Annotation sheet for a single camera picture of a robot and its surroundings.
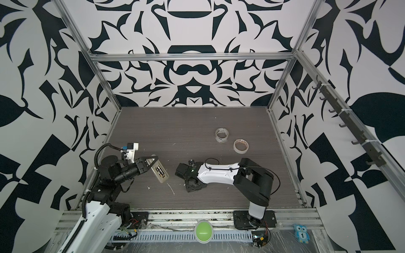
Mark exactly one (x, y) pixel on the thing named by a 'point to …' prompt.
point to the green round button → (203, 231)
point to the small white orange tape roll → (241, 146)
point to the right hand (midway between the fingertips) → (192, 187)
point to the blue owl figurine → (301, 232)
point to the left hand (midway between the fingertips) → (157, 156)
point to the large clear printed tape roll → (221, 135)
